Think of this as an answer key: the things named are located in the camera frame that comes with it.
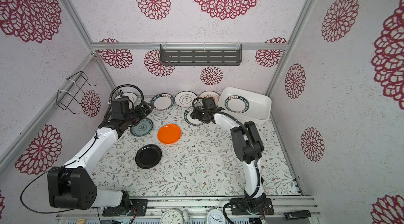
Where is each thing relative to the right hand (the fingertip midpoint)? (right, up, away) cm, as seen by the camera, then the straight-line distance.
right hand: (194, 113), depth 98 cm
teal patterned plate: (-34, -10, +5) cm, 36 cm away
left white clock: (-8, -45, -29) cm, 54 cm away
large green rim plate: (+31, +7, +18) cm, 36 cm away
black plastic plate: (-26, -25, -8) cm, 37 cm away
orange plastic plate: (-16, -13, +3) cm, 21 cm away
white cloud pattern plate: (-8, +11, +22) cm, 26 cm away
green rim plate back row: (-25, +9, +20) cm, 33 cm away
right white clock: (+10, -45, -29) cm, 55 cm away
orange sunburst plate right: (+10, +15, +23) cm, 29 cm away
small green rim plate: (-4, -4, +9) cm, 10 cm away
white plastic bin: (+46, +1, +13) cm, 47 cm away
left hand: (-24, +1, -13) cm, 27 cm away
